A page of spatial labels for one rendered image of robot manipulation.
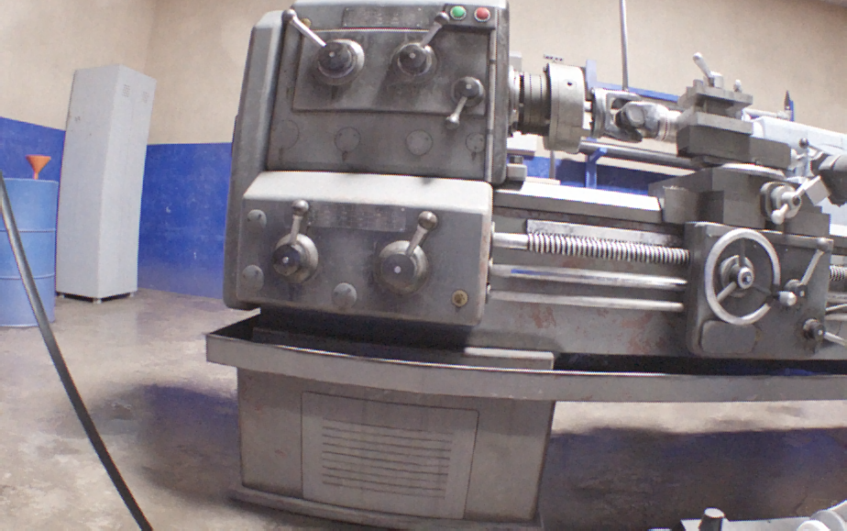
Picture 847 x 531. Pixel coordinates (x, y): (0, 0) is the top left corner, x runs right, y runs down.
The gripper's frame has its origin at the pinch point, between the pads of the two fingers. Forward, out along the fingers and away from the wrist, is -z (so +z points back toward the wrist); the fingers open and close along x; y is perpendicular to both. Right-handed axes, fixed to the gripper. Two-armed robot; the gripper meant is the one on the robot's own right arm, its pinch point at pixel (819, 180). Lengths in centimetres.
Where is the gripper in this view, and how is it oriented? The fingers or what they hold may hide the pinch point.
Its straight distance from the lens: 129.0
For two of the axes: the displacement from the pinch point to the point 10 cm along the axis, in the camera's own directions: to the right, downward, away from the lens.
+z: -1.1, 0.5, -9.9
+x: 6.5, 7.6, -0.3
